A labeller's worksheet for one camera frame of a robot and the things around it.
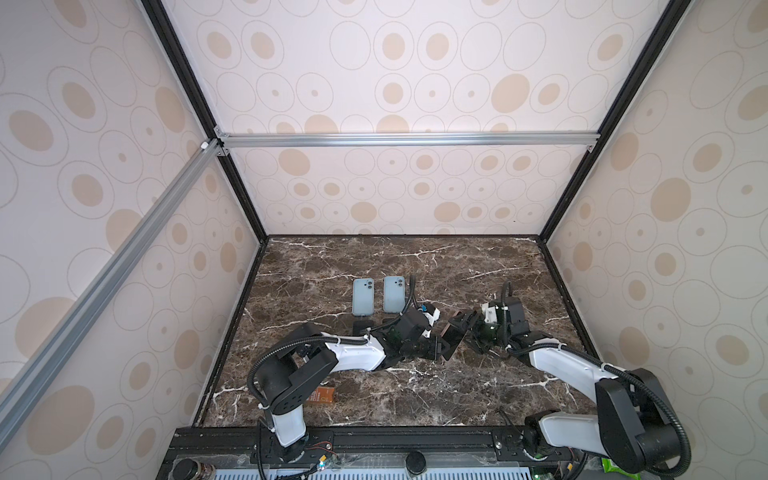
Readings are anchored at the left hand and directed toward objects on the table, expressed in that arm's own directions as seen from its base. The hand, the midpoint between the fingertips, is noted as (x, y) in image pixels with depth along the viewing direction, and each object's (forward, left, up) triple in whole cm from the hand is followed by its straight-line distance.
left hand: (458, 347), depth 81 cm
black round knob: (-26, +13, +2) cm, 29 cm away
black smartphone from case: (+11, +29, -11) cm, 33 cm away
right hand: (+7, -1, -2) cm, 8 cm away
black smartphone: (+4, +1, -2) cm, 4 cm away
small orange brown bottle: (-11, +36, -4) cm, 38 cm away
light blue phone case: (+22, +28, -11) cm, 37 cm away
